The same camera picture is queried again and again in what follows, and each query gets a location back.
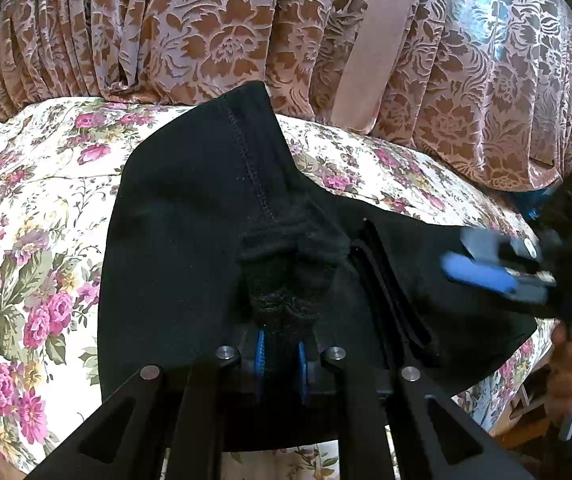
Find black pants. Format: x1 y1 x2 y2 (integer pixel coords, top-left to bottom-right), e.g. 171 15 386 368
96 79 540 453

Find person's right hand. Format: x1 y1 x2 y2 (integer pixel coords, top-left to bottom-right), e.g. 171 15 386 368
545 323 572 425

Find blue object beside bed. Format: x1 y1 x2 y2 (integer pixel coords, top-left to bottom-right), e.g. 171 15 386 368
504 188 554 222

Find brown floral curtain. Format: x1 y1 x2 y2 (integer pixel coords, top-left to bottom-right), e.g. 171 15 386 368
0 0 572 192

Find floral bed sheet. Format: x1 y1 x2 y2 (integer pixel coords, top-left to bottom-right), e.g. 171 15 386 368
0 98 533 478

